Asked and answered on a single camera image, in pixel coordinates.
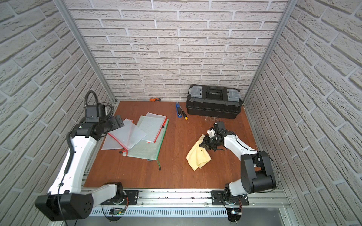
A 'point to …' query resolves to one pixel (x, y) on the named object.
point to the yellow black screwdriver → (185, 115)
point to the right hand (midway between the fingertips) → (201, 145)
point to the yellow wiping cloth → (199, 156)
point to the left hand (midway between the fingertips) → (115, 119)
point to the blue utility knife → (179, 112)
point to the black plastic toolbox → (213, 101)
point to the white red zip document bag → (125, 137)
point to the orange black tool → (156, 99)
